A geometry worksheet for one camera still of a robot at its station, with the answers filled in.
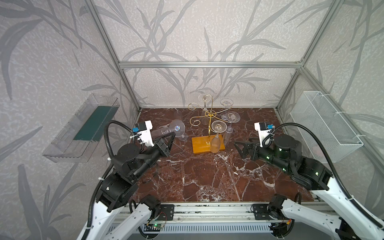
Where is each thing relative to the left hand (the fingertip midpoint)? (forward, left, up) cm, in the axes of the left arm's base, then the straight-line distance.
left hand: (178, 130), depth 56 cm
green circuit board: (-28, +11, -40) cm, 50 cm away
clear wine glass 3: (+25, -22, -9) cm, 34 cm away
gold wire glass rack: (+17, -13, -10) cm, 24 cm away
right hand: (+2, -26, -6) cm, 26 cm away
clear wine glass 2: (+27, -10, -8) cm, 30 cm away
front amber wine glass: (+8, -16, -8) cm, 20 cm away
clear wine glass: (+13, -23, -8) cm, 28 cm away
